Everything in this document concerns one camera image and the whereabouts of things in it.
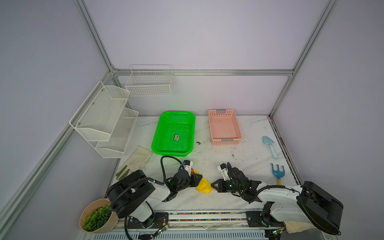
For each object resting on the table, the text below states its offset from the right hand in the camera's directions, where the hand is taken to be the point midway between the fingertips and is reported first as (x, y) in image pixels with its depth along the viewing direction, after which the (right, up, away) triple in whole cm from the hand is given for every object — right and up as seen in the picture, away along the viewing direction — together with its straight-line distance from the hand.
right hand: (210, 186), depth 81 cm
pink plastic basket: (+14, +33, +35) cm, 50 cm away
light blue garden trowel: (+43, +23, +23) cm, 54 cm away
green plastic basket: (-24, +28, +28) cm, 46 cm away
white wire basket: (-38, +63, +15) cm, 75 cm away
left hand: (-5, +3, +6) cm, 8 cm away
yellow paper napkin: (-3, 0, +1) cm, 4 cm away
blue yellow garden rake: (+42, +5, +8) cm, 43 cm away
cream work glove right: (+40, -16, -9) cm, 44 cm away
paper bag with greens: (-51, -7, -17) cm, 54 cm away
